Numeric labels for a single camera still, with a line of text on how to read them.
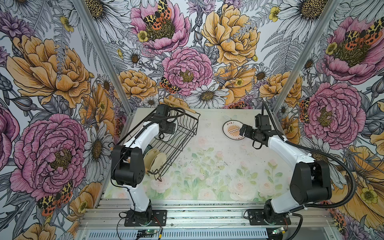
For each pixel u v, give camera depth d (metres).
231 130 1.08
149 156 0.83
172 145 0.99
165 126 0.79
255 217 0.74
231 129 1.09
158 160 0.85
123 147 0.50
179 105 0.98
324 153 0.78
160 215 0.75
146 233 0.71
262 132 0.68
